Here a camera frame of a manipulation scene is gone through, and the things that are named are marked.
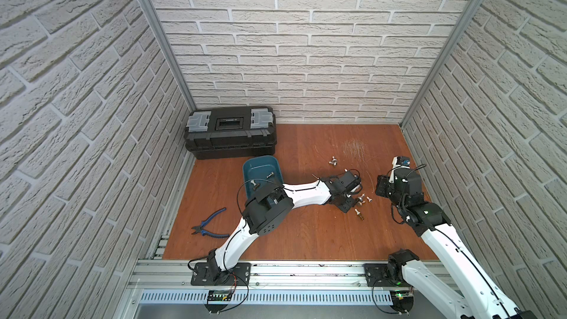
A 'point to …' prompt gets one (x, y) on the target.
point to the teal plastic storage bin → (260, 173)
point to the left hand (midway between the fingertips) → (352, 203)
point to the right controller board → (402, 300)
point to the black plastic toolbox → (231, 131)
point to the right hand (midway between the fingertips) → (385, 177)
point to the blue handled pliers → (200, 230)
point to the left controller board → (218, 300)
